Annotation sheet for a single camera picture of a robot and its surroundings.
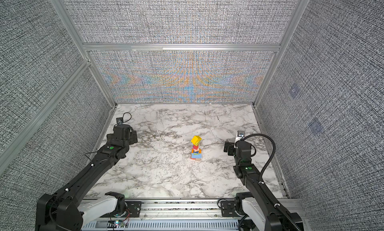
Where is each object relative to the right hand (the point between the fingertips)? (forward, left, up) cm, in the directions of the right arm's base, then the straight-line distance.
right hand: (236, 139), depth 85 cm
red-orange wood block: (-6, +25, -11) cm, 28 cm away
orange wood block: (-3, +21, -7) cm, 22 cm away
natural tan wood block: (-7, +22, -11) cm, 25 cm away
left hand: (+1, +63, +5) cm, 63 cm away
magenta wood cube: (-4, +23, -5) cm, 24 cm away
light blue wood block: (-5, +21, -10) cm, 24 cm away
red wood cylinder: (-3, +23, -3) cm, 24 cm away
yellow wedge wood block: (-3, +23, +5) cm, 24 cm away
